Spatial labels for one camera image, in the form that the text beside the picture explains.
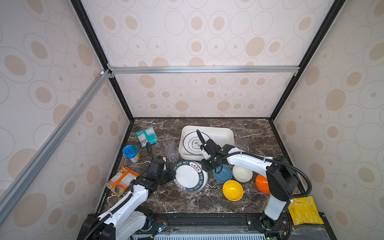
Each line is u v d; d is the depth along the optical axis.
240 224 0.74
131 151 0.89
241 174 0.86
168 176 0.74
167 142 1.04
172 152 0.98
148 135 1.06
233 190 0.83
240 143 1.02
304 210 0.76
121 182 0.84
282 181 0.46
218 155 0.64
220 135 1.11
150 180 0.62
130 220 0.57
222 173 0.89
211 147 0.69
